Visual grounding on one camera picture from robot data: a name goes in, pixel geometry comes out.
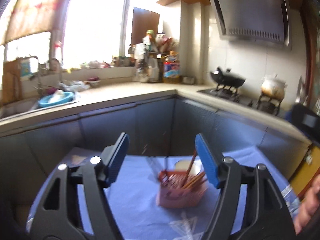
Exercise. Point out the blue plastic basin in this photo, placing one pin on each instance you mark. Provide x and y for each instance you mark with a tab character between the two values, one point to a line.
58	98

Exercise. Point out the steel wok lid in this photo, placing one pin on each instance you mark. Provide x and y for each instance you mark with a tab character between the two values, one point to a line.
301	95

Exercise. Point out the pink perforated utensil holder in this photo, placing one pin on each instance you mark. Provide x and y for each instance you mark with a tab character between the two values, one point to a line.
172	196

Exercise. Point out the chrome kitchen faucet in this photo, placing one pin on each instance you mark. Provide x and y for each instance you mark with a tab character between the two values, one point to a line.
48	77

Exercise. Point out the wooden cutting board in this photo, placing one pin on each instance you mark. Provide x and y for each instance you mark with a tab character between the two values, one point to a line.
11	82

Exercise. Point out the person's hand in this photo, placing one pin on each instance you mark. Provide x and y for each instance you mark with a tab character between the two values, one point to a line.
308	207

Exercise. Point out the blue patterned tablecloth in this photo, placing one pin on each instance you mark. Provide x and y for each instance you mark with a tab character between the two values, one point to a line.
132	199

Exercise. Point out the blue kitchen base cabinets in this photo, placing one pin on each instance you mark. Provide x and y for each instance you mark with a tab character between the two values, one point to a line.
160	126

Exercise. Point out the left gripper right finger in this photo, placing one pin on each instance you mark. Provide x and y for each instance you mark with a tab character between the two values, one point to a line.
266	214

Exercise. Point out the white paper cup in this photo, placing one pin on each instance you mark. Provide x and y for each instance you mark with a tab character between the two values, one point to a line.
183	165

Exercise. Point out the white plastic jug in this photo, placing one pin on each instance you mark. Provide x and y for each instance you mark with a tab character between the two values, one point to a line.
153	69

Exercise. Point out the black gas stove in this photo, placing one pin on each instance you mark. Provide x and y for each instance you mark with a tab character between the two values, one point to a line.
263	103

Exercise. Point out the floral window blind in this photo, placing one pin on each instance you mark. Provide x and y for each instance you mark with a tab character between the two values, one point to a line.
21	18

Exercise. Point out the white ceramic stew pot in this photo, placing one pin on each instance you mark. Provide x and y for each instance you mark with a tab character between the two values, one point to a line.
273	87

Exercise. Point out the brown wooden chopstick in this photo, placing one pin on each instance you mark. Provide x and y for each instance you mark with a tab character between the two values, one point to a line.
196	184
197	177
189	168

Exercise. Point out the black frying pan with lid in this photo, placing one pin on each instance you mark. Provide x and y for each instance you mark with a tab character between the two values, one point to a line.
227	78

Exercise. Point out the silver range hood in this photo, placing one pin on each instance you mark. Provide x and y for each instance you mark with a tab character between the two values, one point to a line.
259	21

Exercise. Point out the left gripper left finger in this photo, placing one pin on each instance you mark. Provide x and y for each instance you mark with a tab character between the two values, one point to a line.
58	213

